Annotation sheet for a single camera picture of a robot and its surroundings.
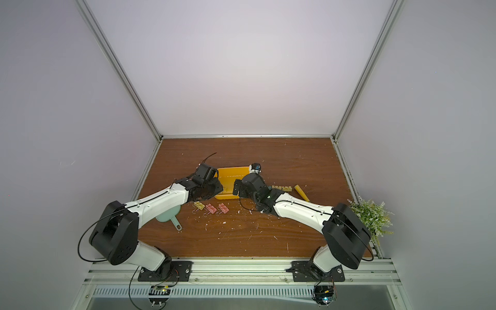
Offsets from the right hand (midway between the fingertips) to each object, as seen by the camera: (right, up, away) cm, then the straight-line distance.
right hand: (241, 181), depth 83 cm
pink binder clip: (-15, -14, +5) cm, 21 cm away
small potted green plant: (+50, -11, -15) cm, 53 cm away
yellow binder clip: (-21, -12, +6) cm, 25 cm away
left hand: (-8, -3, +6) cm, 10 cm away
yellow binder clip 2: (+22, -5, +12) cm, 26 cm away
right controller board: (+31, -40, -14) cm, 52 cm away
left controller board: (-31, -41, -12) cm, 53 cm away
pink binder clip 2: (-9, -13, +5) cm, 17 cm away
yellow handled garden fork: (+28, -5, +11) cm, 31 cm away
